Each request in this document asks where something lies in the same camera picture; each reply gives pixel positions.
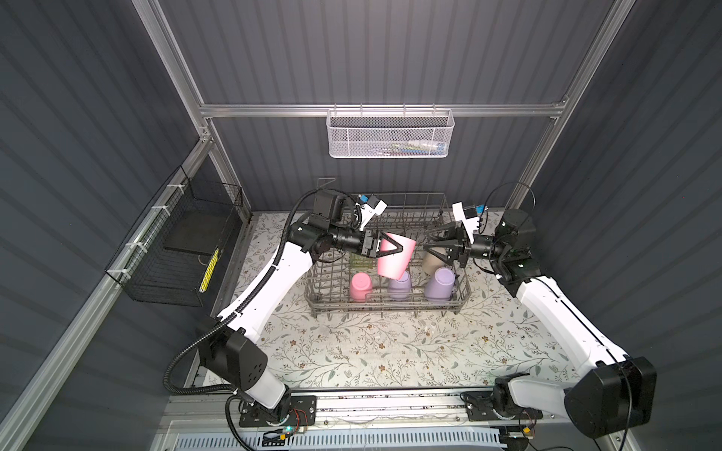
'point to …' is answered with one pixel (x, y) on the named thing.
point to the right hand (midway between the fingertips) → (428, 245)
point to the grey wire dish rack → (342, 286)
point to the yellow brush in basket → (209, 272)
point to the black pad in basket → (196, 226)
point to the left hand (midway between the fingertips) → (397, 249)
